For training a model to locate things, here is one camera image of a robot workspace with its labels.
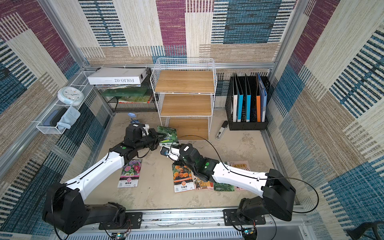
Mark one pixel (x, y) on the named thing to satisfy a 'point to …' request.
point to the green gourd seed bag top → (223, 187)
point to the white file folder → (235, 99)
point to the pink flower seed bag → (130, 173)
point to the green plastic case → (126, 92)
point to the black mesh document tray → (150, 106)
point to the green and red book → (128, 100)
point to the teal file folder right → (248, 101)
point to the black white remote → (220, 133)
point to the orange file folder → (258, 100)
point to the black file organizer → (244, 126)
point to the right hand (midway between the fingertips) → (174, 144)
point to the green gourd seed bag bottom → (171, 138)
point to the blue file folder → (264, 99)
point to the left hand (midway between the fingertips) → (167, 132)
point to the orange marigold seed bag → (182, 178)
